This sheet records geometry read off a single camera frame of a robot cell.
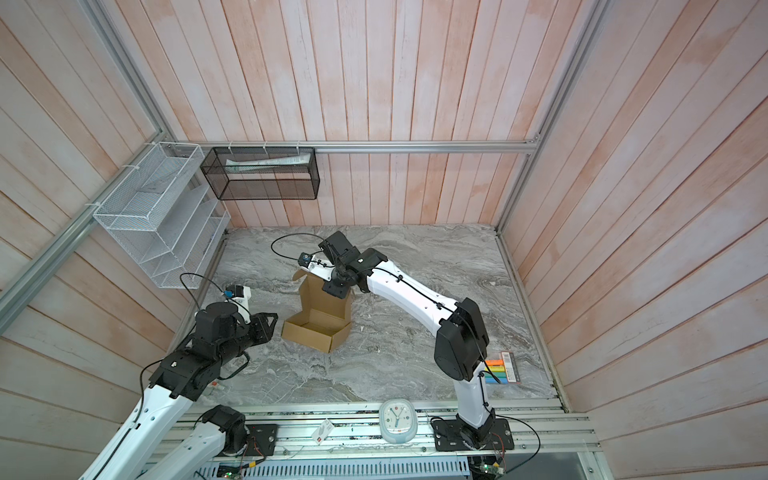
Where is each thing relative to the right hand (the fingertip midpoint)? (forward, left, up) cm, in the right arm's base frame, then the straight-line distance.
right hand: (330, 277), depth 85 cm
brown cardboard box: (-5, +4, -16) cm, 17 cm away
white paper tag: (-36, 0, -17) cm, 40 cm away
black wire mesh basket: (+41, +29, +7) cm, 50 cm away
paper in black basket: (+29, +28, +18) cm, 44 cm away
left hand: (-15, +13, 0) cm, 19 cm away
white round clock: (-34, -20, -16) cm, 42 cm away
